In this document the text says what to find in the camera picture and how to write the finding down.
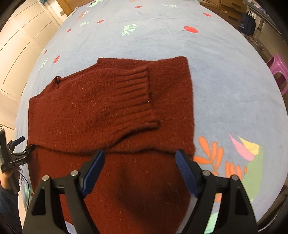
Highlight dark red knit sweater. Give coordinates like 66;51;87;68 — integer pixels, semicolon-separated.
28;57;195;233

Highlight person's left hand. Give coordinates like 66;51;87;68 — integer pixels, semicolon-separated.
1;170;13;190

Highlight light blue patterned bedsheet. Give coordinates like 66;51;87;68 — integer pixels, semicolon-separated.
16;1;287;218

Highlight white wardrobe doors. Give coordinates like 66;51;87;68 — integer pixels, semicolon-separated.
1;1;67;131

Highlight purple plastic stool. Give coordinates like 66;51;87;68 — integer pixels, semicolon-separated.
267;53;287;96

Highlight wooden headboard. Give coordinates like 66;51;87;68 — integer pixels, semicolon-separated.
57;0;92;16

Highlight dark navy hanging bag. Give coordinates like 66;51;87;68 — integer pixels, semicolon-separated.
238;13;256;36

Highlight wooden drawer cabinet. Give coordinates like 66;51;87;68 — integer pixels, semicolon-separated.
200;0;247;28

